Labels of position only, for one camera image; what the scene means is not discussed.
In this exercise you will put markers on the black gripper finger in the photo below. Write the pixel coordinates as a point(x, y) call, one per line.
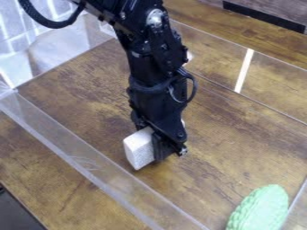
point(138, 120)
point(165, 146)

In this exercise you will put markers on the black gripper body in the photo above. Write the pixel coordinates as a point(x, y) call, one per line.
point(159, 100)

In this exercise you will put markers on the white sponge block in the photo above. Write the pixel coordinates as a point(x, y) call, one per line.
point(139, 149)

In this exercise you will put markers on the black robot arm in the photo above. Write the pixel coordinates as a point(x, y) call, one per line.
point(151, 42)

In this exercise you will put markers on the green knitted object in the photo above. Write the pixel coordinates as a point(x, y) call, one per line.
point(262, 211)

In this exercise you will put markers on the clear acrylic enclosure wall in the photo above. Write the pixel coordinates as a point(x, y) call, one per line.
point(66, 120)

